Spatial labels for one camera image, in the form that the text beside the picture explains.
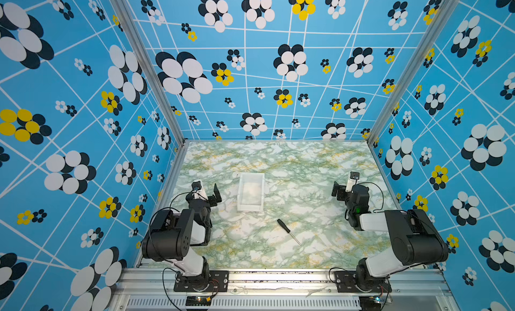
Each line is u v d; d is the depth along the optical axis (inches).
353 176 31.7
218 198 33.4
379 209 37.3
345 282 28.4
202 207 27.8
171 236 17.8
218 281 28.5
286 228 34.0
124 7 28.0
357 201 28.2
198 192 29.8
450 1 27.1
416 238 17.9
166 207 20.2
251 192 39.0
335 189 34.1
